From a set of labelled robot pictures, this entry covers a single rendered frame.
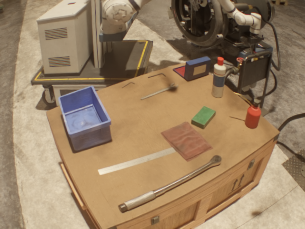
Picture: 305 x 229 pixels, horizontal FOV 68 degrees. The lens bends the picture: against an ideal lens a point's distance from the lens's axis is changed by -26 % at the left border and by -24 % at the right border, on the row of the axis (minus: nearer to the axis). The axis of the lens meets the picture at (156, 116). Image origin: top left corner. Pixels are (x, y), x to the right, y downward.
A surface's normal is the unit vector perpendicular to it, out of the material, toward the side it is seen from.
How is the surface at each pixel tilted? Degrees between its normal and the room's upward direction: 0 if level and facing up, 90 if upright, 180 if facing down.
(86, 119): 0
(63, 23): 90
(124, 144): 0
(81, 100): 90
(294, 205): 0
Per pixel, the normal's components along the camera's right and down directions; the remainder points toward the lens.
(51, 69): -0.10, 0.63
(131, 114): 0.00, -0.77
